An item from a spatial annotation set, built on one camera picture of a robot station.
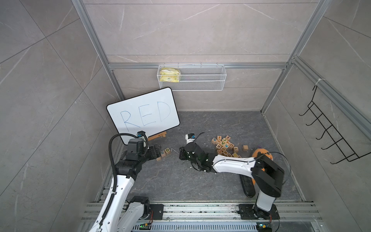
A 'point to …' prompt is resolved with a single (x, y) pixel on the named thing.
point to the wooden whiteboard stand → (163, 134)
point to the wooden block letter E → (163, 153)
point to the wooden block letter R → (158, 159)
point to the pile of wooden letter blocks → (224, 147)
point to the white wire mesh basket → (192, 77)
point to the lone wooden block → (245, 148)
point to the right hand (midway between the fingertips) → (178, 149)
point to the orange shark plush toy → (264, 151)
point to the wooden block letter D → (167, 151)
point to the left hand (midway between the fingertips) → (155, 146)
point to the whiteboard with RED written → (152, 112)
